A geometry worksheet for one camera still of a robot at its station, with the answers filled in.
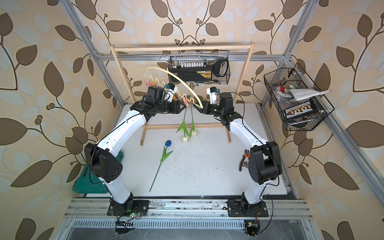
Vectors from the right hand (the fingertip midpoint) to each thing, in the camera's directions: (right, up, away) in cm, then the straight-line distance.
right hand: (196, 104), depth 83 cm
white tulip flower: (-7, -13, +6) cm, 16 cm away
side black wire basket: (+47, +13, +2) cm, 49 cm away
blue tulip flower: (-20, -30, +11) cm, 38 cm away
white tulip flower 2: (-2, -16, +13) cm, 21 cm away
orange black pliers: (+32, -30, +11) cm, 45 cm away
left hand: (-6, 0, -3) cm, 7 cm away
